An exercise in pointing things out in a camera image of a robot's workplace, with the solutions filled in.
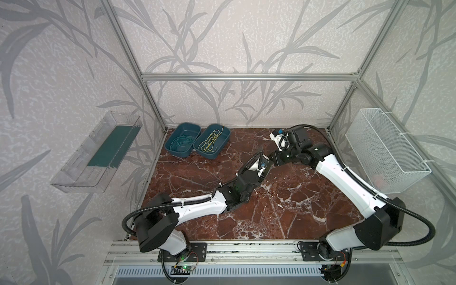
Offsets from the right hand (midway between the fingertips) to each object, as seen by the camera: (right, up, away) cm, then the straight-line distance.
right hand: (271, 149), depth 79 cm
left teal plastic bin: (-46, +12, +39) cm, 61 cm away
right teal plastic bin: (-26, +4, +29) cm, 39 cm away
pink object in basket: (+43, -13, -7) cm, 46 cm away
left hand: (-6, -4, -1) cm, 7 cm away
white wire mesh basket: (+39, -4, -16) cm, 43 cm away
